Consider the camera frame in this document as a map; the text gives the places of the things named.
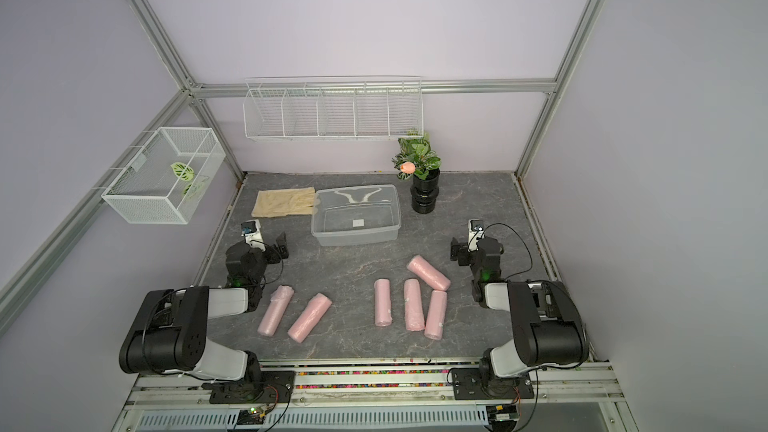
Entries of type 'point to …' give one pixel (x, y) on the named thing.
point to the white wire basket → (162, 184)
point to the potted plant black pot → (415, 160)
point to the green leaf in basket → (182, 171)
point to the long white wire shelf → (333, 107)
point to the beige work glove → (285, 202)
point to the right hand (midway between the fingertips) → (469, 235)
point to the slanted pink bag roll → (425, 271)
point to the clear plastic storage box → (356, 214)
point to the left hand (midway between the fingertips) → (271, 236)
